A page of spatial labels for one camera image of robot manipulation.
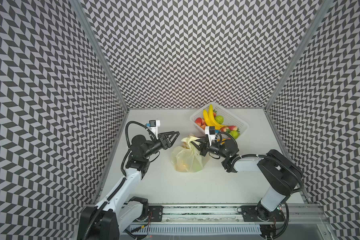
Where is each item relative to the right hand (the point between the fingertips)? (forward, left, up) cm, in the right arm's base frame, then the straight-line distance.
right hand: (188, 143), depth 74 cm
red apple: (+27, -9, -17) cm, 33 cm away
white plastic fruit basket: (+29, -30, -16) cm, 45 cm away
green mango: (+15, -30, -15) cm, 37 cm away
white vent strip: (-34, -3, -22) cm, 40 cm away
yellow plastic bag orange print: (-4, +1, -7) cm, 8 cm away
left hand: (+3, +5, +5) cm, 7 cm away
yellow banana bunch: (+29, -16, -16) cm, 36 cm away
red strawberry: (+20, -25, -16) cm, 36 cm away
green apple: (+29, -23, -16) cm, 40 cm away
